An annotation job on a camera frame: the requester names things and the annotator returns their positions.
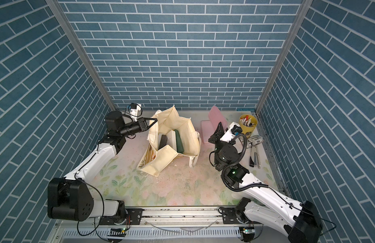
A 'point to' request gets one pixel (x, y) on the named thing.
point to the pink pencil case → (207, 130)
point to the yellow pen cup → (248, 122)
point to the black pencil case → (163, 141)
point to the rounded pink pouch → (216, 117)
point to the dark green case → (179, 145)
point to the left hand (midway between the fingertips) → (160, 121)
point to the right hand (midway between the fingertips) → (223, 124)
